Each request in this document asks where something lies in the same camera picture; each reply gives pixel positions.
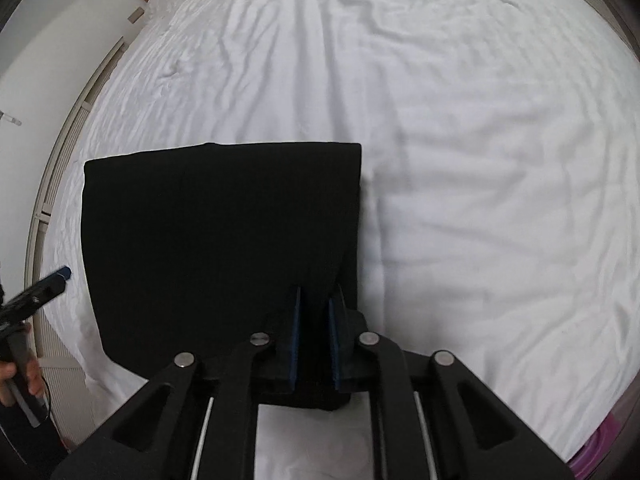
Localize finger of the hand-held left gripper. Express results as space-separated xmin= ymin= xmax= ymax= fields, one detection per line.
xmin=9 ymin=266 xmax=72 ymax=312

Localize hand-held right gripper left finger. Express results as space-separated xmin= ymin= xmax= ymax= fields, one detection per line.
xmin=50 ymin=287 xmax=304 ymax=480

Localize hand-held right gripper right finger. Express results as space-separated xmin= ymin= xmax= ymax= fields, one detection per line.
xmin=327 ymin=284 xmax=577 ymax=480

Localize black pants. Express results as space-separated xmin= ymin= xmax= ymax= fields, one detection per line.
xmin=82 ymin=142 xmax=363 ymax=414

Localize person's left hand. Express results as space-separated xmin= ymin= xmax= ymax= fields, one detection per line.
xmin=0 ymin=321 xmax=47 ymax=407

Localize person's dark clothing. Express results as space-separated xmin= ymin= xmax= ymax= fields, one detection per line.
xmin=0 ymin=400 xmax=68 ymax=467

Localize white duvet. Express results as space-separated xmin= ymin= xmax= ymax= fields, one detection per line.
xmin=30 ymin=0 xmax=637 ymax=480

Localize pink cloth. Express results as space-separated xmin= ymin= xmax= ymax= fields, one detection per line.
xmin=574 ymin=410 xmax=632 ymax=472

